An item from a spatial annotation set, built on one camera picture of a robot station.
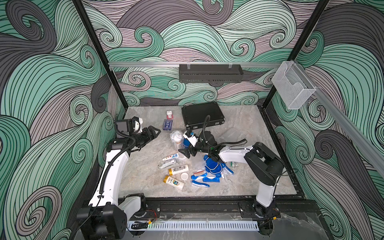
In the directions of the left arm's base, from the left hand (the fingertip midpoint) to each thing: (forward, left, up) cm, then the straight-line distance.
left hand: (155, 132), depth 76 cm
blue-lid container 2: (+13, -47, -21) cm, 53 cm away
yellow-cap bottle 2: (-19, -10, -21) cm, 30 cm away
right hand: (+1, -13, -14) cm, 19 cm away
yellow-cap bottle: (-11, -11, -22) cm, 27 cm away
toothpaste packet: (-3, -8, -21) cm, 23 cm away
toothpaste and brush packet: (-12, -40, -22) cm, 47 cm away
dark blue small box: (+22, -2, -22) cm, 31 cm away
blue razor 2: (-16, -21, -23) cm, 34 cm away
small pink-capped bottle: (+29, -3, -19) cm, 35 cm away
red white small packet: (-13, -24, -22) cm, 35 cm away
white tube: (-8, -3, -22) cm, 24 cm away
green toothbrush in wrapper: (-8, -44, -22) cm, 49 cm away
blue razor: (-19, -24, -23) cm, 38 cm away
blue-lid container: (+3, -10, -9) cm, 14 cm away
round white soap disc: (-15, -15, -23) cm, 31 cm away
